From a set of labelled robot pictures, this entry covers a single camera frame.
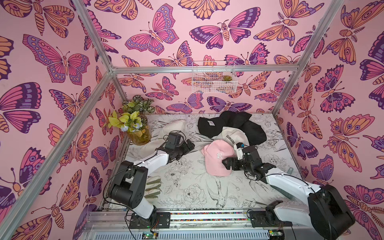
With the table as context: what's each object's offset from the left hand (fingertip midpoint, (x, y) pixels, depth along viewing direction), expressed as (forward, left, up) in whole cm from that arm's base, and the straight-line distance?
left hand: (192, 147), depth 92 cm
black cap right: (+12, -43, -2) cm, 45 cm away
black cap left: (+20, -14, -5) cm, 25 cm away
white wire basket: (+36, -14, +26) cm, 47 cm away
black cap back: (+27, -31, -4) cm, 42 cm away
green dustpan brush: (-12, -59, -8) cm, 61 cm away
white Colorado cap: (+20, +10, -2) cm, 22 cm away
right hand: (-8, -22, -1) cm, 23 cm away
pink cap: (-5, -14, +2) cm, 15 cm away
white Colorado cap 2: (+10, -27, -2) cm, 29 cm away
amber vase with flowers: (+9, +35, +15) cm, 39 cm away
